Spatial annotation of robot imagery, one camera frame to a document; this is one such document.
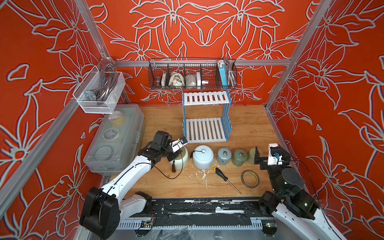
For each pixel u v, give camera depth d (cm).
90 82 74
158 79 93
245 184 80
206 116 114
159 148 63
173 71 97
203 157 81
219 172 84
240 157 83
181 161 82
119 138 83
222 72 84
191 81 91
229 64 83
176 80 90
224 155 83
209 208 74
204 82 98
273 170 58
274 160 57
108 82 68
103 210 39
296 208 48
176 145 69
